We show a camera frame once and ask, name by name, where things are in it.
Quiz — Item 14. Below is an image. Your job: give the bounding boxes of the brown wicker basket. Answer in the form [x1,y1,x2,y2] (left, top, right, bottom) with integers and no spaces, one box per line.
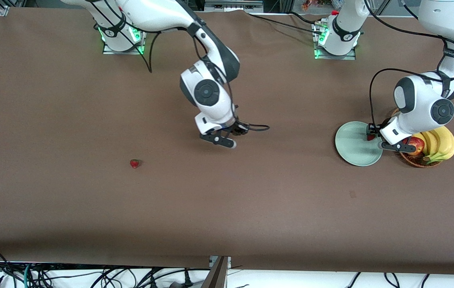
[390,108,446,168]

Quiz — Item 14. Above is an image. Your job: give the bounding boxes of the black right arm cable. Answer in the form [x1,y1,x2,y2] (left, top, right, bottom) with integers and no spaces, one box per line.
[91,0,271,132]

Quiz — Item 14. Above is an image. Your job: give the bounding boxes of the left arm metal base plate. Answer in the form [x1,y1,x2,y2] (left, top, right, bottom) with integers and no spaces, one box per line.
[313,22,356,60]

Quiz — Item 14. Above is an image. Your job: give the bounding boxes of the aluminium profile post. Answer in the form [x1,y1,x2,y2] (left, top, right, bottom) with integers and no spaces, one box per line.
[201,256,231,288]

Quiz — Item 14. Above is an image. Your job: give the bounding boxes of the yellow banana bunch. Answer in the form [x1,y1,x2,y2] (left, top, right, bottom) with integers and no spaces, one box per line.
[411,126,454,164]

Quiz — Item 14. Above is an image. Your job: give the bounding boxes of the colourful toy pile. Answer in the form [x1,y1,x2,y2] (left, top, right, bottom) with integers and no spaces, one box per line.
[301,0,346,11]

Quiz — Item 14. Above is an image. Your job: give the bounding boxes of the red apple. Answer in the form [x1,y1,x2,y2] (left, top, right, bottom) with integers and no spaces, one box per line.
[402,137,426,156]

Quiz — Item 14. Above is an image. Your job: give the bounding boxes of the pale green round plate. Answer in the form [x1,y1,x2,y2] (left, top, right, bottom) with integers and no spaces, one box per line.
[335,121,384,167]

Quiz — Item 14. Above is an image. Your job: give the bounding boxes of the thin black cable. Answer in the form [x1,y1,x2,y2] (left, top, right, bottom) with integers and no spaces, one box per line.
[288,11,320,24]
[247,14,321,33]

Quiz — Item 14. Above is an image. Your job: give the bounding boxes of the brown table cover sheet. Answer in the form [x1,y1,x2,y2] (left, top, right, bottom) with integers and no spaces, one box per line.
[0,7,454,276]

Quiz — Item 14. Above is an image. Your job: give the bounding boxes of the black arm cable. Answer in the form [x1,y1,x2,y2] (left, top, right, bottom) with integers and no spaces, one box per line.
[363,0,454,128]
[91,0,271,132]

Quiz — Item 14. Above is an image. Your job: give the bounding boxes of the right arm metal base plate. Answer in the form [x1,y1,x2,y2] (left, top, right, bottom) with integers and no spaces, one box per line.
[102,22,147,55]

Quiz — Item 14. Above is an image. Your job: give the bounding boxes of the grey metal rack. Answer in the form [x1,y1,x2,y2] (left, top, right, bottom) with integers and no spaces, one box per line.
[204,0,264,12]

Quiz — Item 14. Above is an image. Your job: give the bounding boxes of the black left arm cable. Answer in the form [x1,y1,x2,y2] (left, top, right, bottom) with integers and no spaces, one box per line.
[363,0,454,128]

